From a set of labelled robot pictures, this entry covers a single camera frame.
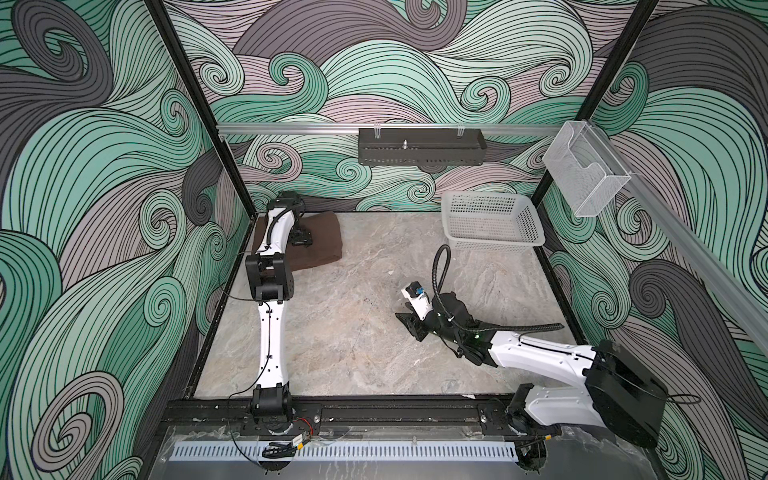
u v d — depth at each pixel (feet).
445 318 1.98
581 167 2.63
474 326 2.10
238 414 2.40
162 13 2.32
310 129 5.65
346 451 2.29
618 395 1.35
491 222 3.87
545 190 3.71
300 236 3.03
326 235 3.76
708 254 1.89
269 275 2.31
